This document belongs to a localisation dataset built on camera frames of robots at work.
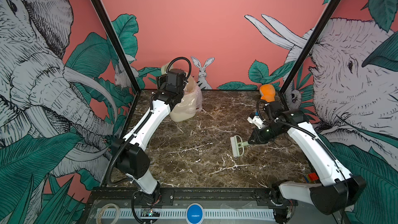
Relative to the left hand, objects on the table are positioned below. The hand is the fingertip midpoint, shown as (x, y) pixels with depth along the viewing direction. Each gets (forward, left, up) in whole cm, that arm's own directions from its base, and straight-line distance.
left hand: (153, 74), depth 73 cm
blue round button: (-53, -18, -37) cm, 67 cm away
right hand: (-27, -44, -18) cm, 55 cm away
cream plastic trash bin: (-2, -14, -25) cm, 29 cm away
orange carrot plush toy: (+17, -73, -34) cm, 82 cm away
